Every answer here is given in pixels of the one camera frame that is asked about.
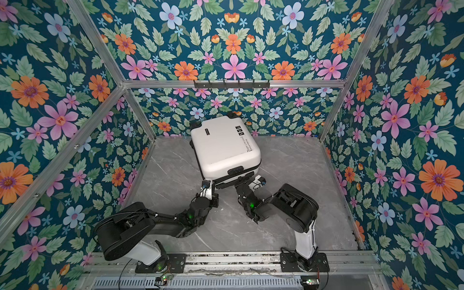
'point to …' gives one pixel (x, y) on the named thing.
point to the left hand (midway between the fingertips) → (219, 183)
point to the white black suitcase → (225, 151)
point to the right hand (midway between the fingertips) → (235, 177)
